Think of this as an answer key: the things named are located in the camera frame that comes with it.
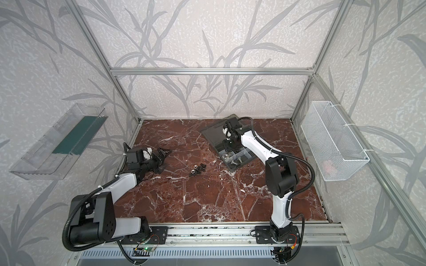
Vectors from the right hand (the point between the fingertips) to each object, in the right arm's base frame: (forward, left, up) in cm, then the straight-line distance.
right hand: (228, 142), depth 94 cm
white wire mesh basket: (-21, -40, +23) cm, 50 cm away
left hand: (-7, +30, +2) cm, 31 cm away
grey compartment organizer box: (-5, -4, -10) cm, 12 cm away
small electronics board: (-49, +35, -10) cm, 61 cm away
